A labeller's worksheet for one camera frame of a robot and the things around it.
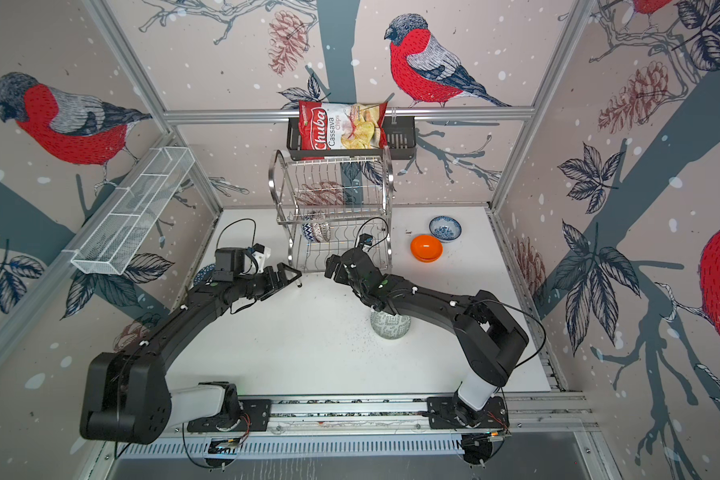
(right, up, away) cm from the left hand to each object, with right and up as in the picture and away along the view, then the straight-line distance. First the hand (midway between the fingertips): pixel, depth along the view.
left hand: (290, 278), depth 83 cm
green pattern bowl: (+29, -15, +5) cm, 33 cm away
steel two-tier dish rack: (+3, +26, +43) cm, 50 cm away
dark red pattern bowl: (+5, +13, +15) cm, 20 cm away
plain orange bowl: (+43, +7, +21) cm, 48 cm away
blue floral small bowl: (+52, +15, +28) cm, 61 cm away
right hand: (+12, +2, +3) cm, 13 cm away
